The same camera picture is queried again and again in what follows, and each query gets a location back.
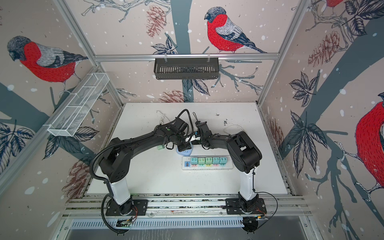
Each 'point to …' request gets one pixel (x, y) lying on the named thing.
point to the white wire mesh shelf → (71, 115)
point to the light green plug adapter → (208, 160)
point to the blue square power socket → (187, 152)
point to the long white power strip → (186, 165)
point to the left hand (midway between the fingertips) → (189, 144)
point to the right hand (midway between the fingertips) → (191, 140)
